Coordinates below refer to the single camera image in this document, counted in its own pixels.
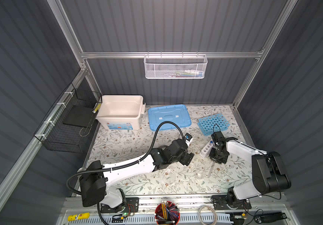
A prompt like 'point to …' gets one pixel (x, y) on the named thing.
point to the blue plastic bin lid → (177, 114)
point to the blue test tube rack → (207, 124)
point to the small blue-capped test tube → (211, 141)
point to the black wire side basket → (66, 126)
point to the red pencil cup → (167, 213)
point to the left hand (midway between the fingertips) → (189, 150)
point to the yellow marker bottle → (71, 218)
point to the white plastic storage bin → (121, 112)
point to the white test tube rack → (205, 150)
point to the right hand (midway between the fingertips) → (215, 160)
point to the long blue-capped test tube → (211, 168)
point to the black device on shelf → (270, 217)
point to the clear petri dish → (168, 176)
